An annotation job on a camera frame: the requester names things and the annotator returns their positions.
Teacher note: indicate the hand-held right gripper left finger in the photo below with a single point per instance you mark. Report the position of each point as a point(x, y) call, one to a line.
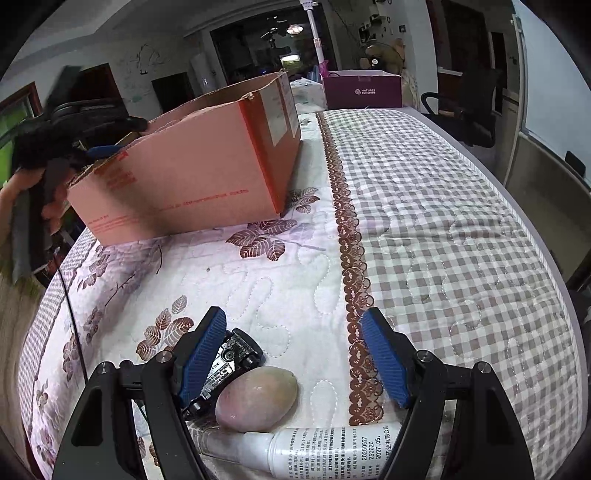
point(203, 355)

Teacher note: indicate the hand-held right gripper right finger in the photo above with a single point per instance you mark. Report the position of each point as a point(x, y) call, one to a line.
point(388, 360)

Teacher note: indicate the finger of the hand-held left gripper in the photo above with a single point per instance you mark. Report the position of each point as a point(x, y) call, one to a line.
point(131, 124)
point(106, 151)

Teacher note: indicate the pink egg-shaped stone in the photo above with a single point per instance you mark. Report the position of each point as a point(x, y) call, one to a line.
point(258, 399)

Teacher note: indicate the brown cardboard box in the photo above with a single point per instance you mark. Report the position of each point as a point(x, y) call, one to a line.
point(184, 175)

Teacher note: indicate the person's left hand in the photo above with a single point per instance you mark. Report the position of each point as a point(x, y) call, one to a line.
point(55, 207)

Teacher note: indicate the white standing air conditioner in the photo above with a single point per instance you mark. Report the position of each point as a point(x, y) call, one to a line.
point(205, 71)

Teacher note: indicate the white printed spray bottle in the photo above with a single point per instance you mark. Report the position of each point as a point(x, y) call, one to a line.
point(314, 450)

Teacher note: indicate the checkered floral quilted blanket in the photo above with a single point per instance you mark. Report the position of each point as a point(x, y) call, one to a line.
point(461, 254)

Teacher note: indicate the white stand pole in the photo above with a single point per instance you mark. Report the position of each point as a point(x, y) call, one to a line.
point(314, 32)

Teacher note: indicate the purple box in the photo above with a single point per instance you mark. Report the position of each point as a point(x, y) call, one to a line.
point(362, 92)

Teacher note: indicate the black office chair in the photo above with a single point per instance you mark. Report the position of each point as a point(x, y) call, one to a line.
point(466, 120)

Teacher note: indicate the floor fan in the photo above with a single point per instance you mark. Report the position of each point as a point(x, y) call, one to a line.
point(376, 57)

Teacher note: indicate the white wall board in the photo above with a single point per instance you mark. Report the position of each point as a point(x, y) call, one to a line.
point(554, 92)

